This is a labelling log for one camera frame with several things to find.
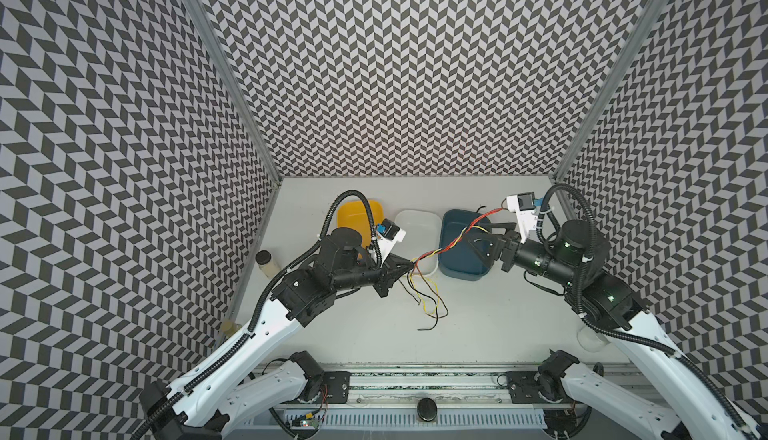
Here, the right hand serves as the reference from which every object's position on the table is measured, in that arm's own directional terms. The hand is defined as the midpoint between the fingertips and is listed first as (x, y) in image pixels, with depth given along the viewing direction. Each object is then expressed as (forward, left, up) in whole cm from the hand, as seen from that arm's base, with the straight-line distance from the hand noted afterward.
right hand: (476, 231), depth 60 cm
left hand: (-3, +13, -8) cm, 16 cm away
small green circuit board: (-29, +37, -32) cm, 57 cm away
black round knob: (-28, +11, -26) cm, 40 cm away
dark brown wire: (-6, +8, -18) cm, 21 cm away
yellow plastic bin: (+30, +32, -32) cm, 54 cm away
